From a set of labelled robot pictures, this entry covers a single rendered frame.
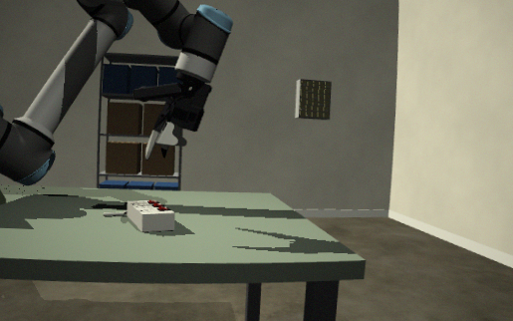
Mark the white power strip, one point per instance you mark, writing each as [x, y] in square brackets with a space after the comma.
[148, 215]

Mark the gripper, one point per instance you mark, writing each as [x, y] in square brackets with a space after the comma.
[166, 134]

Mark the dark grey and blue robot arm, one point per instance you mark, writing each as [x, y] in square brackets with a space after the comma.
[26, 152]

